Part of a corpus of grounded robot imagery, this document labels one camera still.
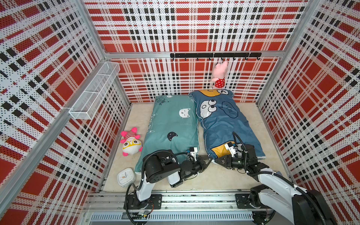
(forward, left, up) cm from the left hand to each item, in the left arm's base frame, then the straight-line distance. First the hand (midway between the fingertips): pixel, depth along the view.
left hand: (215, 158), depth 80 cm
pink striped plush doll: (+10, +52, -1) cm, 53 cm away
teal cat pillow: (+24, +27, -1) cm, 36 cm away
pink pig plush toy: (+50, -5, +25) cm, 56 cm away
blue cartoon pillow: (+23, -7, +5) cm, 24 cm away
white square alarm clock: (-9, +52, -6) cm, 53 cm away
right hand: (-2, -1, 0) cm, 2 cm away
